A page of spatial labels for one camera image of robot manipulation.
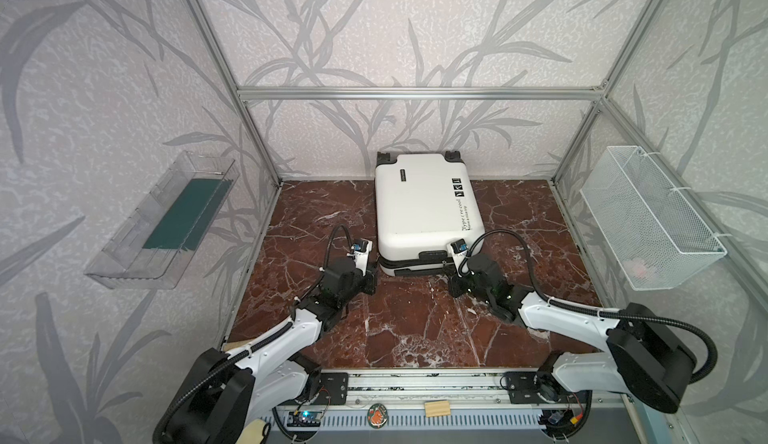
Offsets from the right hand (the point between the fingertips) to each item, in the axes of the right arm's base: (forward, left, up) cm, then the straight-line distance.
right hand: (443, 260), depth 86 cm
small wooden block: (-35, +4, -8) cm, 37 cm away
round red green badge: (-37, +18, -9) cm, 42 cm away
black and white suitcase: (+13, +6, +10) cm, 18 cm away
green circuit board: (-37, +36, -10) cm, 53 cm away
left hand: (0, +18, +2) cm, 18 cm away
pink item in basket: (-8, -46, +10) cm, 48 cm away
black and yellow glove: (-40, +45, -7) cm, 61 cm away
